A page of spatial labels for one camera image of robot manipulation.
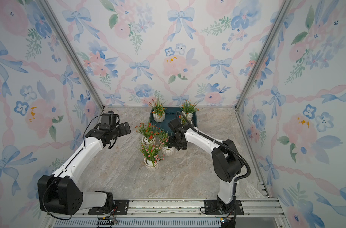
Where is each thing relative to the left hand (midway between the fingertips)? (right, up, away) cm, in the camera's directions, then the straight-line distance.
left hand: (123, 127), depth 85 cm
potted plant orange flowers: (+40, +13, +18) cm, 46 cm away
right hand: (+28, -10, +7) cm, 31 cm away
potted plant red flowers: (+19, +12, +15) cm, 27 cm away
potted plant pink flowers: (+25, -14, +3) cm, 29 cm away
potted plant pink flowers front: (+18, -15, -8) cm, 25 cm away
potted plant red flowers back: (+15, -3, +3) cm, 15 cm away
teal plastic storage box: (+27, +9, +28) cm, 40 cm away
